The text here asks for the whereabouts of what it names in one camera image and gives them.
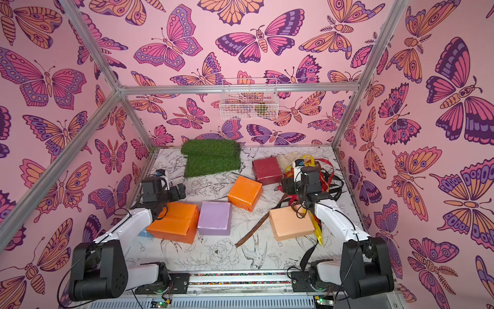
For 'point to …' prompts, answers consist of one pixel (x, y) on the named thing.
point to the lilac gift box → (215, 218)
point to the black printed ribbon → (309, 257)
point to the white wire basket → (249, 98)
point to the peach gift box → (287, 223)
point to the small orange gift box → (244, 192)
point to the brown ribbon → (264, 217)
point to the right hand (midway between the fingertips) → (291, 178)
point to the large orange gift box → (179, 224)
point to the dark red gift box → (267, 170)
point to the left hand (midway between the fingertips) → (178, 186)
